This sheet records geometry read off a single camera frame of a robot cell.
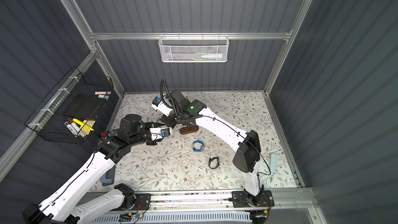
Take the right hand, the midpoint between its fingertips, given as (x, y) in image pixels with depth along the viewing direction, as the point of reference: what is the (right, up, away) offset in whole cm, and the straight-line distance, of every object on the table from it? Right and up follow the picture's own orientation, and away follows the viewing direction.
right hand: (161, 121), depth 74 cm
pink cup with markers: (-34, -9, +9) cm, 36 cm away
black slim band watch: (+24, -23, +13) cm, 36 cm away
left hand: (+2, -2, -2) cm, 3 cm away
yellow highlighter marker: (-35, -1, -4) cm, 36 cm away
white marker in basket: (-38, -2, -6) cm, 39 cm away
